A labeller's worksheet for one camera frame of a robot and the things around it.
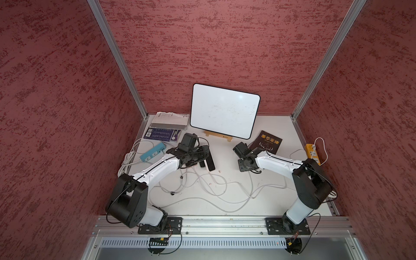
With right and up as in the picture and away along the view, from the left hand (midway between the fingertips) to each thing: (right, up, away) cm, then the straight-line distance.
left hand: (207, 157), depth 86 cm
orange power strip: (+65, 0, +13) cm, 66 cm away
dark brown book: (+39, +7, +18) cm, 43 cm away
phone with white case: (+2, -3, +2) cm, 4 cm away
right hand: (+22, -7, +6) cm, 24 cm away
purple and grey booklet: (-29, +17, +24) cm, 42 cm away
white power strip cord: (+63, -19, -5) cm, 66 cm away
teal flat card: (-32, +3, +11) cm, 34 cm away
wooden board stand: (+14, +9, +18) cm, 25 cm away
